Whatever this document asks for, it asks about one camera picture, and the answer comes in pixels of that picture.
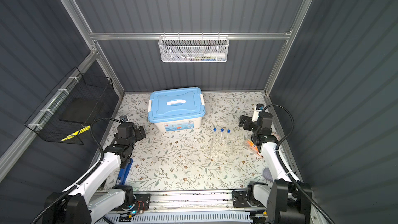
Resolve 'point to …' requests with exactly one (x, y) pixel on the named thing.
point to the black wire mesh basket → (67, 114)
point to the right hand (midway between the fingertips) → (251, 118)
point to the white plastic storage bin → (180, 125)
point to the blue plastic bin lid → (172, 104)
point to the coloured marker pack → (250, 145)
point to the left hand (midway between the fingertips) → (132, 130)
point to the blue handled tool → (124, 172)
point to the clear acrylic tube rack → (219, 147)
